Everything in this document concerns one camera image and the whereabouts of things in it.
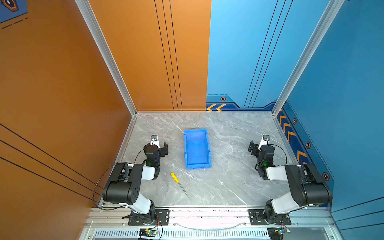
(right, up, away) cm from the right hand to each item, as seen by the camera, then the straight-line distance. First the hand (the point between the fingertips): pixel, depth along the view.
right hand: (258, 142), depth 93 cm
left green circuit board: (-63, -41, -22) cm, 78 cm away
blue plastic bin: (-39, -4, +7) cm, 40 cm away
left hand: (-64, 0, +1) cm, 64 cm away
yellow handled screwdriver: (-50, -21, -8) cm, 55 cm away
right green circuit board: (-1, -41, -23) cm, 47 cm away
